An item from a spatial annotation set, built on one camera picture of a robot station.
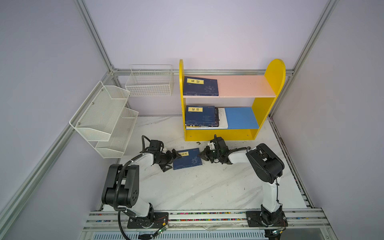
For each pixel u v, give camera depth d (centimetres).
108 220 75
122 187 45
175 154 85
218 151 80
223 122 93
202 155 88
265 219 65
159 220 73
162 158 78
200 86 78
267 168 54
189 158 95
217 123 89
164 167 84
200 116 92
